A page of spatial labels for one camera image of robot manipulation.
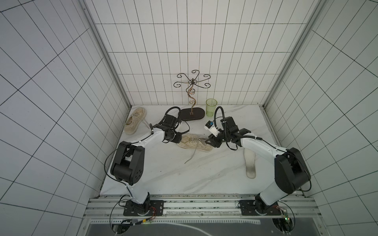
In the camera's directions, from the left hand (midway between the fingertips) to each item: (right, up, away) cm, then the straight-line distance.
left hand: (176, 140), depth 93 cm
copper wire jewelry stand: (+9, +17, +21) cm, 29 cm away
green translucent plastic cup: (+23, +23, +9) cm, 34 cm away
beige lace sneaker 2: (+8, 0, -2) cm, 8 cm away
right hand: (+21, +4, -4) cm, 21 cm away
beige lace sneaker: (-31, +16, +13) cm, 37 cm away
